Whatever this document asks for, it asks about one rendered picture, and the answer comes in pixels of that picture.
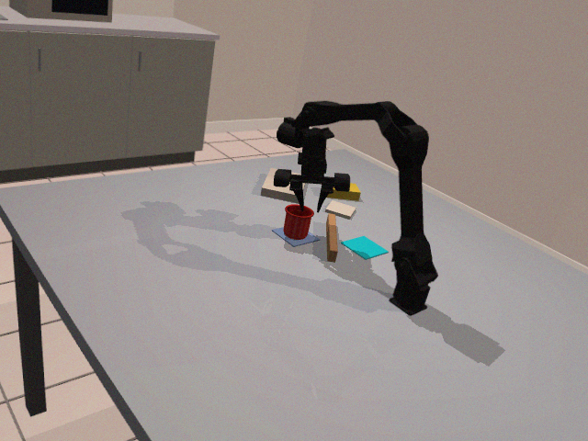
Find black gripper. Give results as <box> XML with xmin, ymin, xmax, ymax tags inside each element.
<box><xmin>274</xmin><ymin>153</ymin><xmax>350</xmax><ymax>212</ymax></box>

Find yellow rectangular block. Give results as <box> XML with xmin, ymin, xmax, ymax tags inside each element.
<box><xmin>327</xmin><ymin>183</ymin><xmax>361</xmax><ymax>201</ymax></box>

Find red cup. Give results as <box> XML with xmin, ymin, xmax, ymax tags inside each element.
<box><xmin>283</xmin><ymin>204</ymin><xmax>314</xmax><ymax>240</ymax></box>

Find beige flat rectangular slab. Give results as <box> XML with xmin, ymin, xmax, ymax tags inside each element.
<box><xmin>325</xmin><ymin>200</ymin><xmax>356</xmax><ymax>220</ymax></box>

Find wooden plank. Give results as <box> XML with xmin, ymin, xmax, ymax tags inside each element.
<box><xmin>326</xmin><ymin>213</ymin><xmax>338</xmax><ymax>263</ymax></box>

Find beige rectangular block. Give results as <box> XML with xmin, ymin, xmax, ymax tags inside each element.
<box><xmin>261</xmin><ymin>168</ymin><xmax>299</xmax><ymax>203</ymax></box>

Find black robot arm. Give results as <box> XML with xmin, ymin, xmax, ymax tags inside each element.
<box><xmin>277</xmin><ymin>101</ymin><xmax>438</xmax><ymax>316</ymax></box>

